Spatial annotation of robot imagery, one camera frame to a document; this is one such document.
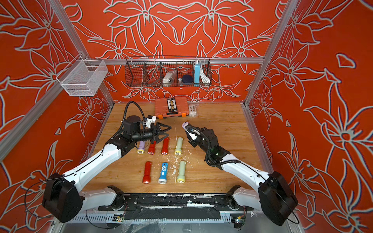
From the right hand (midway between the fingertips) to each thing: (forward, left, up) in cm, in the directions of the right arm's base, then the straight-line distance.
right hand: (186, 128), depth 78 cm
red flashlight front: (-21, +22, -18) cm, 36 cm away
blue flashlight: (-20, +13, -18) cm, 29 cm away
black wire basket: (+43, +28, +9) cm, 51 cm away
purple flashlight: (-2, +1, +6) cm, 7 cm away
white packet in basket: (+32, +12, +10) cm, 36 cm away
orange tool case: (+31, +9, -14) cm, 35 cm away
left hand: (-5, +8, +5) cm, 11 cm away
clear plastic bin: (+30, +68, +12) cm, 75 cm away
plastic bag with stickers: (+29, -4, -17) cm, 34 cm away
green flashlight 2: (-21, +3, -18) cm, 27 cm away
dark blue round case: (+34, 0, +8) cm, 35 cm away
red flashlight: (-4, +22, -17) cm, 28 cm away
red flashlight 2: (-5, +14, -19) cm, 24 cm away
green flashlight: (-5, +5, -18) cm, 19 cm away
